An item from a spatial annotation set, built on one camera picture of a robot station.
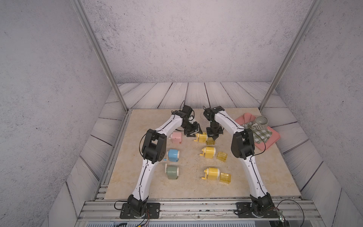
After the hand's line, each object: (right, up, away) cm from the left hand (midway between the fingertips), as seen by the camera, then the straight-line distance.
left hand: (202, 134), depth 95 cm
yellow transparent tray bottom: (+12, -25, -11) cm, 30 cm away
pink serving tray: (+38, +11, +18) cm, 43 cm away
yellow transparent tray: (+13, -14, -2) cm, 19 cm away
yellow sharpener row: (+3, -10, -8) cm, 13 cm away
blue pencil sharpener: (-19, -12, -8) cm, 24 cm away
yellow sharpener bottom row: (+3, -20, -17) cm, 26 cm away
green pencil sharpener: (-18, -19, -16) cm, 31 cm away
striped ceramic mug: (+45, +7, +11) cm, 47 cm away
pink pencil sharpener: (-17, -2, 0) cm, 17 cm away
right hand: (+8, -3, +3) cm, 9 cm away
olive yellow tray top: (+6, -5, +3) cm, 9 cm away
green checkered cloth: (+41, -2, +6) cm, 41 cm away
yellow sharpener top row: (0, -2, 0) cm, 2 cm away
